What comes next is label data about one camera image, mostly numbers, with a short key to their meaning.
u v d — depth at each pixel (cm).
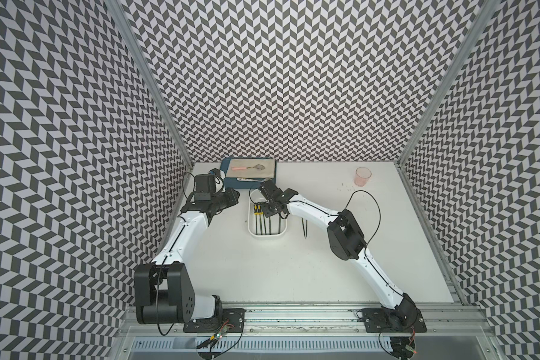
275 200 77
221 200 73
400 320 63
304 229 94
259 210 99
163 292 41
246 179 113
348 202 60
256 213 99
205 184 65
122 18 73
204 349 68
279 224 96
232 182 115
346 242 62
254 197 96
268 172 112
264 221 96
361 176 103
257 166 119
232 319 72
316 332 72
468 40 74
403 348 67
